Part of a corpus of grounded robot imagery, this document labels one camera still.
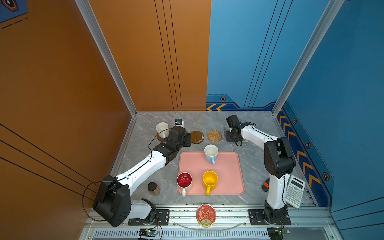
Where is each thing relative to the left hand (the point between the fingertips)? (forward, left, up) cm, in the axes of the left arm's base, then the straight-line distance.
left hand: (187, 133), depth 84 cm
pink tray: (-11, -3, -18) cm, 22 cm away
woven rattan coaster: (+11, -18, -18) cm, 28 cm away
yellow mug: (-20, -13, -18) cm, 30 cm away
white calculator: (-26, -59, -17) cm, 67 cm away
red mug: (-22, +1, -17) cm, 28 cm away
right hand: (+8, -27, -15) cm, 32 cm away
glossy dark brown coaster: (+11, -5, -19) cm, 22 cm away
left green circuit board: (-45, +17, -20) cm, 52 cm away
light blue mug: (-5, -14, -14) cm, 20 cm away
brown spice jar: (-28, +16, -10) cm, 33 cm away
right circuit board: (-44, -44, -20) cm, 66 cm away
